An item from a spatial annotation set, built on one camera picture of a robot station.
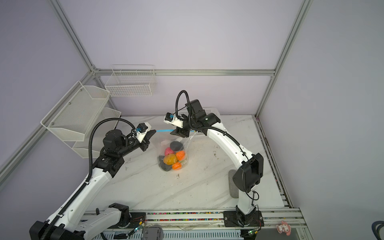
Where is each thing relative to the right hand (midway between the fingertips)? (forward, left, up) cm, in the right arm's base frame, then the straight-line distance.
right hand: (171, 125), depth 76 cm
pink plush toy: (-40, -55, -28) cm, 73 cm away
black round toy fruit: (-12, +7, -23) cm, 27 cm away
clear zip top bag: (+1, +6, -17) cm, 18 cm away
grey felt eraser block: (-24, -33, -27) cm, 49 cm away
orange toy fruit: (-7, -3, -18) cm, 20 cm away
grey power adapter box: (-43, +8, -29) cm, 52 cm away
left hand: (-5, +9, +1) cm, 10 cm away
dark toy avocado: (0, 0, -19) cm, 19 cm away
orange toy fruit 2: (-11, -1, -25) cm, 27 cm away
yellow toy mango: (-9, +3, -19) cm, 21 cm away
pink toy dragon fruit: (-2, +5, -21) cm, 22 cm away
